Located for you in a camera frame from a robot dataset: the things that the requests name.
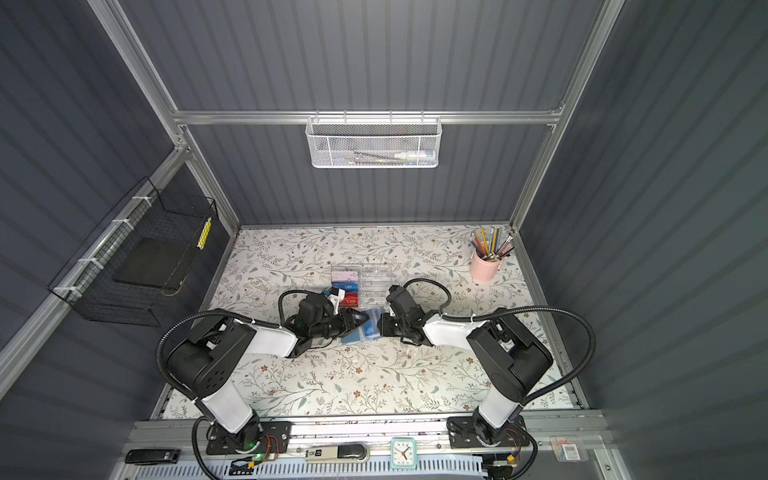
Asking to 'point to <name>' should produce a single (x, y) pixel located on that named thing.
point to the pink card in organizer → (344, 276)
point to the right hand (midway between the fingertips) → (382, 326)
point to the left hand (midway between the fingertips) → (368, 319)
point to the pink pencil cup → (484, 270)
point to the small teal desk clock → (404, 453)
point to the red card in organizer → (351, 300)
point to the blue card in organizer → (349, 287)
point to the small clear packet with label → (568, 449)
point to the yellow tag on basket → (204, 234)
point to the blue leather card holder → (368, 330)
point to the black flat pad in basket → (156, 262)
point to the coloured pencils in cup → (492, 245)
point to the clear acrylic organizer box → (364, 286)
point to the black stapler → (152, 456)
